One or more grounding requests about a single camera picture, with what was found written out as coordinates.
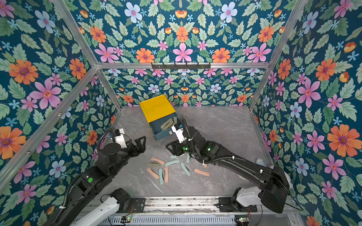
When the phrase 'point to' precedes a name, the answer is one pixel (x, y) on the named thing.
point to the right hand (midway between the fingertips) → (172, 140)
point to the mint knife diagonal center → (185, 169)
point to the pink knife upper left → (158, 160)
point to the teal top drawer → (158, 132)
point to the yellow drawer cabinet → (156, 108)
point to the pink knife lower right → (201, 172)
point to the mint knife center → (170, 163)
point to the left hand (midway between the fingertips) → (142, 140)
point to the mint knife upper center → (173, 156)
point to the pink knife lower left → (149, 169)
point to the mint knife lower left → (161, 176)
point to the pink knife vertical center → (166, 174)
